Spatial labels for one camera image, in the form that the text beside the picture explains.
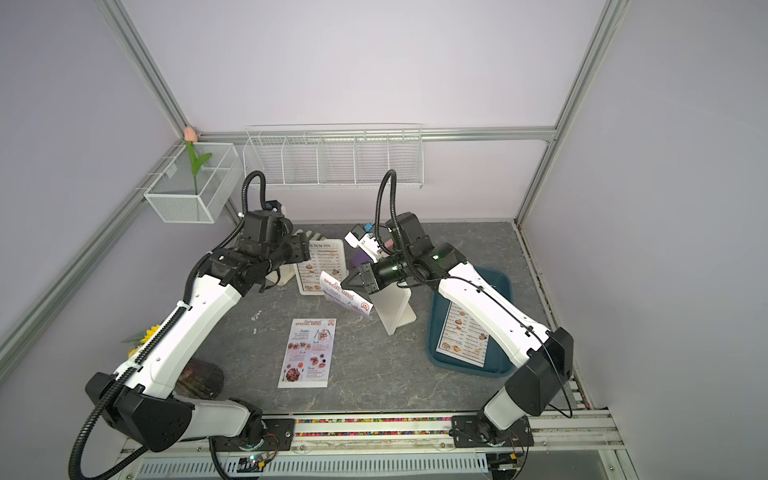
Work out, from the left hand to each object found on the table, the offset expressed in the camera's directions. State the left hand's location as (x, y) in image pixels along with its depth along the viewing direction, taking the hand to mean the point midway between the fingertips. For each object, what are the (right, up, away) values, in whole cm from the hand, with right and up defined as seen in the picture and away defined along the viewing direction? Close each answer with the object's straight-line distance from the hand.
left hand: (297, 243), depth 75 cm
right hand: (+14, -10, -10) cm, 19 cm away
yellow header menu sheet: (+4, -4, +16) cm, 17 cm away
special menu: (+11, -11, -9) cm, 18 cm away
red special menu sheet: (-1, -33, +12) cm, 35 cm away
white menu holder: (+24, -17, +6) cm, 30 cm away
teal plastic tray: (+55, -34, +11) cm, 65 cm away
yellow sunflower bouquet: (-31, -22, -10) cm, 39 cm away
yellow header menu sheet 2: (+45, -28, +14) cm, 55 cm away
